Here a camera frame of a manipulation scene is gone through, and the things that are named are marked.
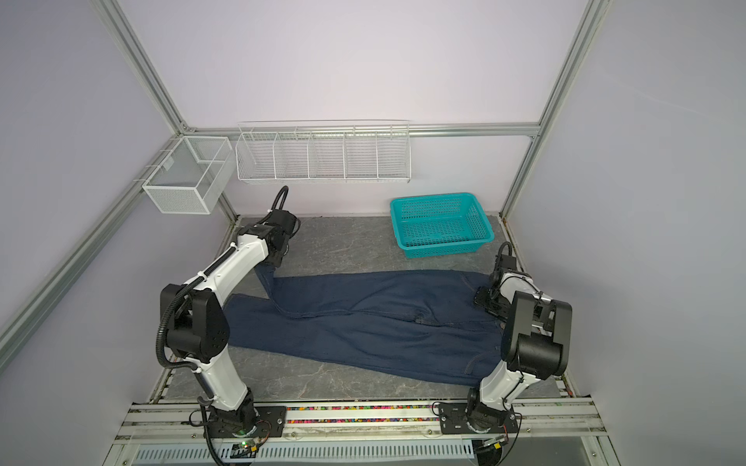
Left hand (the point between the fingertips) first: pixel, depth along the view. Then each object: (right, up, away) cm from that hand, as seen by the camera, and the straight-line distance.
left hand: (258, 257), depth 87 cm
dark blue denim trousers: (+49, -20, +1) cm, 53 cm away
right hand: (+73, -18, +6) cm, 75 cm away
